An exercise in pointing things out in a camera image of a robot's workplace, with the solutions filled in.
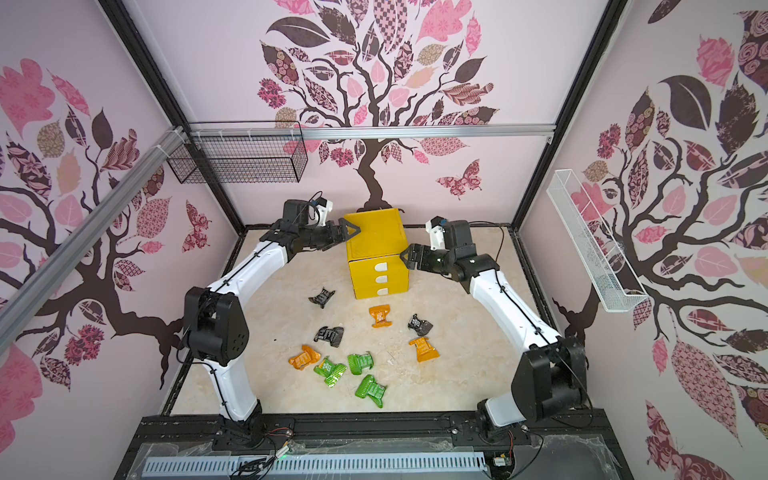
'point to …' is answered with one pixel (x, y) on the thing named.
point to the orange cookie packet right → (425, 351)
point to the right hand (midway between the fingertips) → (411, 260)
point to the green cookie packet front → (369, 387)
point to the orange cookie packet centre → (380, 312)
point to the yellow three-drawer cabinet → (374, 253)
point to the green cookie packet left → (330, 371)
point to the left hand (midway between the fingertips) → (349, 236)
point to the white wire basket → (607, 270)
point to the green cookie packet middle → (358, 362)
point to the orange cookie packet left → (308, 356)
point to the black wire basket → (241, 151)
